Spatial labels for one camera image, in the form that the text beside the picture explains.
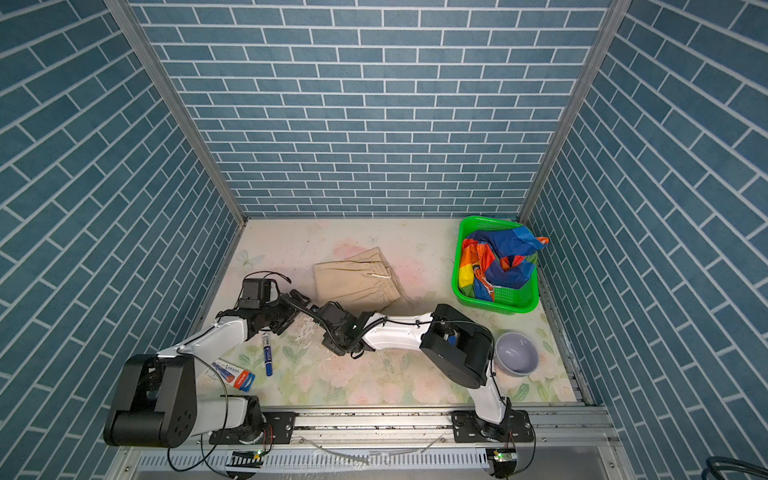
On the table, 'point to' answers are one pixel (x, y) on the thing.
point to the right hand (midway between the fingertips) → (333, 328)
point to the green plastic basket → (505, 300)
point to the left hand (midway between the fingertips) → (305, 305)
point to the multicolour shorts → (498, 259)
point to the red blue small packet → (234, 376)
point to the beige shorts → (363, 281)
